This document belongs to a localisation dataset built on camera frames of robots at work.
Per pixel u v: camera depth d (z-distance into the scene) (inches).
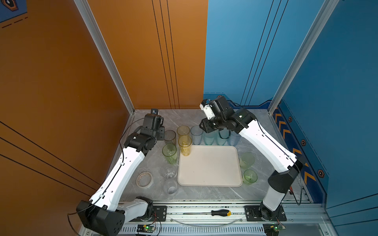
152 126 21.1
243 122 19.0
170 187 31.8
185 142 35.2
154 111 25.0
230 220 28.5
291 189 31.6
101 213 14.4
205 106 24.9
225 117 20.8
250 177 33.3
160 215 28.8
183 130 36.4
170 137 35.2
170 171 34.1
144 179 33.4
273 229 27.8
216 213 28.5
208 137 35.3
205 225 28.0
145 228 27.9
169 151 35.1
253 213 28.6
